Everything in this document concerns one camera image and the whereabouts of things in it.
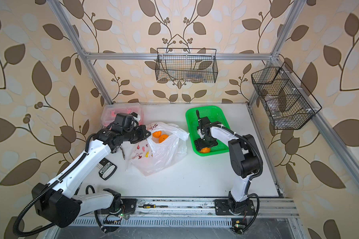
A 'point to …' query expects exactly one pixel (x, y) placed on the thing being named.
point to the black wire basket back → (191, 65)
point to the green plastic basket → (214, 114)
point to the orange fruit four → (205, 150)
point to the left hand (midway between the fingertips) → (149, 131)
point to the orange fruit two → (163, 138)
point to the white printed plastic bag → (167, 144)
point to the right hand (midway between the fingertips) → (204, 147)
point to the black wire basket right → (289, 103)
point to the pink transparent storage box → (109, 111)
